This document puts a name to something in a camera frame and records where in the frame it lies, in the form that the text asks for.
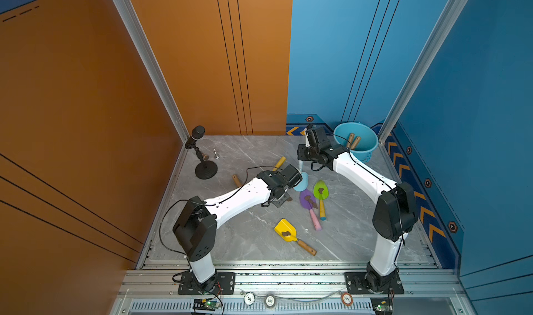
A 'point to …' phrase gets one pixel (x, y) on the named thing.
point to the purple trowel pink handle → (308, 201)
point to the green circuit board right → (382, 306)
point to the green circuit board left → (205, 304)
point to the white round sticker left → (249, 298)
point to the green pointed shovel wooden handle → (350, 140)
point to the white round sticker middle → (270, 300)
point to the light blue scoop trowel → (304, 184)
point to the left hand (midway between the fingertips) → (276, 190)
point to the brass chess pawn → (205, 157)
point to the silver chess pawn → (216, 157)
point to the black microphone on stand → (207, 169)
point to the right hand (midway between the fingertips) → (300, 150)
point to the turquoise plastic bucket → (368, 143)
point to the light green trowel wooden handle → (356, 142)
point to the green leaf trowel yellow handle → (321, 192)
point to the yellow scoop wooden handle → (289, 232)
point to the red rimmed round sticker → (347, 299)
